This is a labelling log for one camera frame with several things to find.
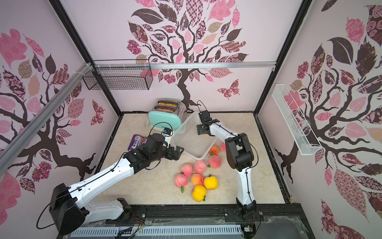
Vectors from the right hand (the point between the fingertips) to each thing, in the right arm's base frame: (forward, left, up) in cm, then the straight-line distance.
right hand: (206, 129), depth 102 cm
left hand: (-23, +18, +12) cm, 32 cm away
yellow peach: (-36, 0, -1) cm, 36 cm away
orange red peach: (-16, -4, -1) cm, 17 cm away
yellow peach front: (-42, +7, -1) cm, 42 cm away
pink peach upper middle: (-28, +5, +1) cm, 28 cm away
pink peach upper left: (-29, +13, 0) cm, 31 cm away
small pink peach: (-13, -10, -1) cm, 17 cm away
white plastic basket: (-5, +14, -6) cm, 16 cm away
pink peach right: (-24, -4, -1) cm, 24 cm away
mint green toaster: (+4, +24, +13) cm, 28 cm away
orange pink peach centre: (-35, +7, 0) cm, 35 cm away
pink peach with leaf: (-35, +16, 0) cm, 38 cm away
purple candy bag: (-6, +48, -3) cm, 49 cm away
